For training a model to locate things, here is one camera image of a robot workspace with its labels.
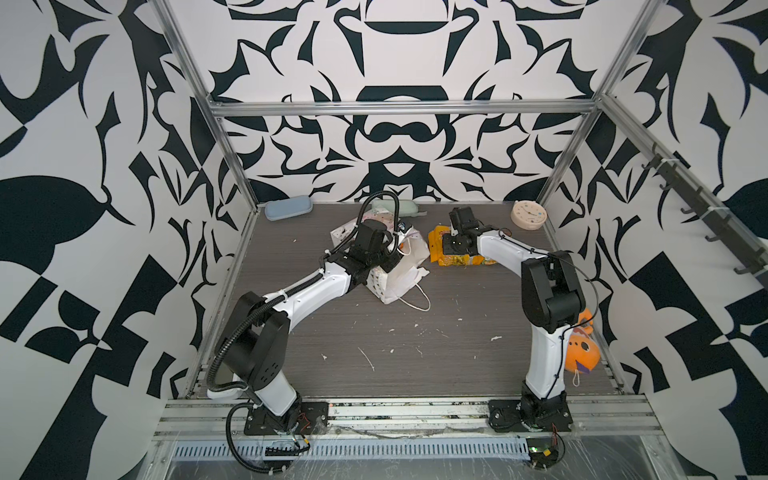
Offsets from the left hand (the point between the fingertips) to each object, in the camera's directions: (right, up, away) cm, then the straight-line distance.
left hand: (397, 235), depth 86 cm
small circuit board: (+34, -51, -14) cm, 63 cm away
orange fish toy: (+46, -29, -10) cm, 56 cm away
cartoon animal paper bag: (+2, -15, +11) cm, 19 cm away
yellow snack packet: (+14, -7, +16) cm, 22 cm away
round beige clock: (+51, +7, +29) cm, 59 cm away
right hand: (+19, -2, +16) cm, 24 cm away
